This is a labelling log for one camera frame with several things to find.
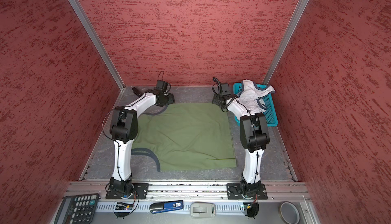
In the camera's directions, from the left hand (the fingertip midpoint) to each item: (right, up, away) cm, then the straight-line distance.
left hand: (171, 102), depth 104 cm
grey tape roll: (+62, -51, -35) cm, 88 cm away
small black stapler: (-29, +8, +11) cm, 32 cm away
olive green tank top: (+13, -22, -10) cm, 27 cm away
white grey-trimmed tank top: (+56, +7, 0) cm, 56 cm away
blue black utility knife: (+2, -46, -38) cm, 60 cm away
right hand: (+32, 0, -4) cm, 32 cm away
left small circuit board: (-18, -51, -31) cm, 62 cm away
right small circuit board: (+44, -50, -32) cm, 74 cm away
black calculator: (-36, -49, -36) cm, 70 cm away
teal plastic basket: (+67, -6, -7) cm, 68 cm away
